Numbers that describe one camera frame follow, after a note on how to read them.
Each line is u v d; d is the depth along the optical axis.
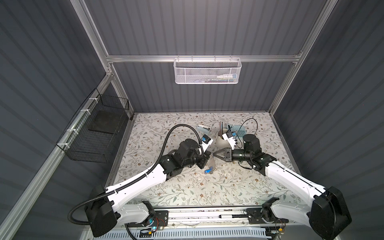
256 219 0.74
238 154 0.67
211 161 0.74
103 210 0.38
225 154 0.71
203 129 1.08
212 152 0.74
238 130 1.08
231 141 0.71
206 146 0.62
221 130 0.96
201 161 0.64
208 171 0.89
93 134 0.74
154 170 0.50
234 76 0.91
